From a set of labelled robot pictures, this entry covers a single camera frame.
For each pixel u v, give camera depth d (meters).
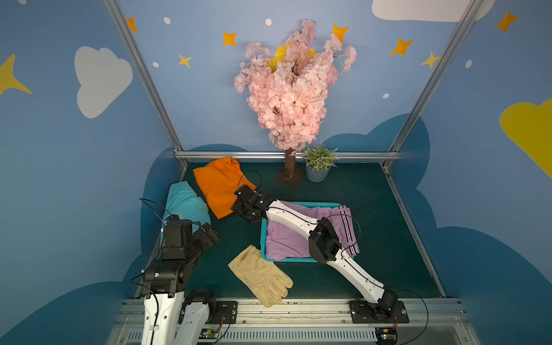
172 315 0.41
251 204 0.76
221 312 0.73
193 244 0.59
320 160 1.01
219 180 1.10
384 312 0.64
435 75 0.86
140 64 0.81
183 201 0.96
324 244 0.65
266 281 0.82
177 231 0.49
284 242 0.84
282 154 1.04
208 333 0.72
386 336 0.73
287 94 0.66
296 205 0.93
